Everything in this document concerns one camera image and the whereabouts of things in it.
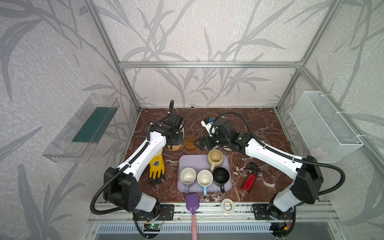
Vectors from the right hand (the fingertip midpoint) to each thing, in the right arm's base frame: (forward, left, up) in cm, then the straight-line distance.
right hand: (199, 135), depth 78 cm
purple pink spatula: (-28, +4, -22) cm, 35 cm away
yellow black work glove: (-11, +26, -20) cm, 34 cm away
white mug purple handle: (-14, +7, -21) cm, 26 cm away
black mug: (-15, -12, -21) cm, 28 cm away
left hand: (+3, +11, -4) cm, 13 cm away
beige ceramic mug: (-4, -9, -20) cm, 22 cm away
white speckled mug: (-1, +8, +9) cm, 12 cm away
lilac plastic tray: (-6, +1, -22) cm, 23 cm away
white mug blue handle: (-15, -2, -20) cm, 26 cm away
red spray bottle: (-16, -28, -18) cm, 37 cm away
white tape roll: (-32, -14, -22) cm, 41 cm away
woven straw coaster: (+4, +17, -21) cm, 27 cm away
